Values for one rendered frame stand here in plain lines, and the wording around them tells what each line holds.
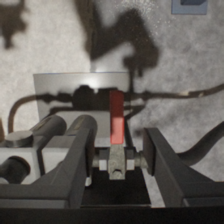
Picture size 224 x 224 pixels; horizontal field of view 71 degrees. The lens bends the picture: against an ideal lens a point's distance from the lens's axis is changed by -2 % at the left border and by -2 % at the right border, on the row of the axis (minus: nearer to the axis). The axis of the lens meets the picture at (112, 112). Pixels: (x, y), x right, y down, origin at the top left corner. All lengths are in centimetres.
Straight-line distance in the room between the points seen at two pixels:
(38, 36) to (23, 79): 19
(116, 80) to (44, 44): 33
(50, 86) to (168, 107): 53
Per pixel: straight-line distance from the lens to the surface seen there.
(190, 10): 79
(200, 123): 86
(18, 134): 35
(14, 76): 83
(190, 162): 34
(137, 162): 32
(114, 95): 23
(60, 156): 30
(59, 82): 74
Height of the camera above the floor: 71
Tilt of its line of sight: 74 degrees down
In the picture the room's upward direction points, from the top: 179 degrees counter-clockwise
